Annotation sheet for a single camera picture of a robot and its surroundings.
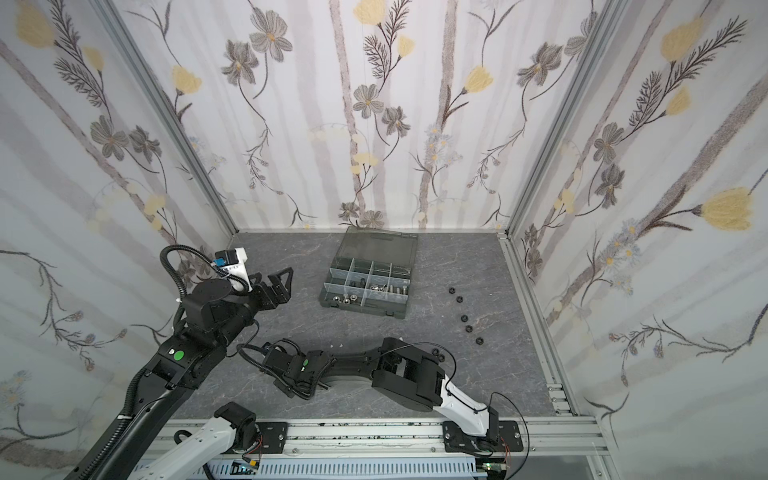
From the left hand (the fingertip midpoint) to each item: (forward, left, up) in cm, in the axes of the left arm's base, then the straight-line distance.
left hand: (274, 265), depth 67 cm
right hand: (-12, +5, -30) cm, 33 cm away
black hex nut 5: (-6, -55, -32) cm, 64 cm away
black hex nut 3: (+2, -52, -32) cm, 61 cm away
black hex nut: (+13, -50, -33) cm, 62 cm away
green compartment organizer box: (+19, -21, -30) cm, 41 cm away
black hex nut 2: (+9, -52, -33) cm, 62 cm away
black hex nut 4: (-2, -53, -32) cm, 62 cm away
